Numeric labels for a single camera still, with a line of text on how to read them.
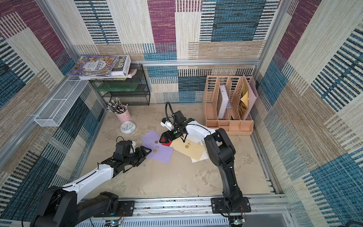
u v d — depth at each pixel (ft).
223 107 3.24
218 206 2.40
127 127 3.38
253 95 2.75
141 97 3.89
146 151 2.62
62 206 1.34
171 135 2.77
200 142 3.22
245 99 2.88
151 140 3.27
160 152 3.09
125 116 3.43
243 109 3.18
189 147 3.09
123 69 2.60
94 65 2.66
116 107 3.20
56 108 2.39
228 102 3.14
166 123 2.85
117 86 3.27
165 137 2.73
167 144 3.16
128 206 2.44
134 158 2.44
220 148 1.78
